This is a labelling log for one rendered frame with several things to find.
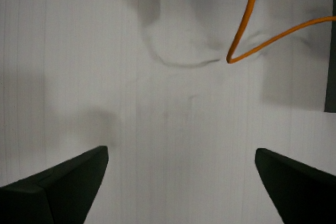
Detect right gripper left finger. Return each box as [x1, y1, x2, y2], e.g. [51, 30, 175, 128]
[0, 145, 109, 224]

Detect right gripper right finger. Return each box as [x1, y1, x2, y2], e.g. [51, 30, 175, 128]
[254, 148, 336, 224]

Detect orange cable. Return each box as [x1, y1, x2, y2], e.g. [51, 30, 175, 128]
[226, 0, 336, 64]

